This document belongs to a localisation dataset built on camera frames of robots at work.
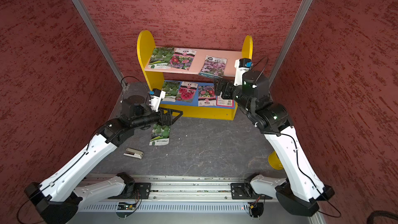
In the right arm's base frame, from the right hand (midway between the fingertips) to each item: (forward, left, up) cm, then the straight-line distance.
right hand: (221, 84), depth 60 cm
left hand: (-5, +20, -14) cm, 25 cm away
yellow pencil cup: (-18, -30, -42) cm, 55 cm away
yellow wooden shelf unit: (+47, +22, -41) cm, 66 cm away
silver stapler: (-12, +48, -40) cm, 64 cm away
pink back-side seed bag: (+14, -6, -30) cm, 34 cm away
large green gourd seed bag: (-1, +35, -42) cm, 55 cm away
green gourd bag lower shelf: (+25, +28, -28) cm, 47 cm away
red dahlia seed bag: (+23, +18, -30) cm, 42 cm away
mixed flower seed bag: (+19, +5, -29) cm, 35 cm away
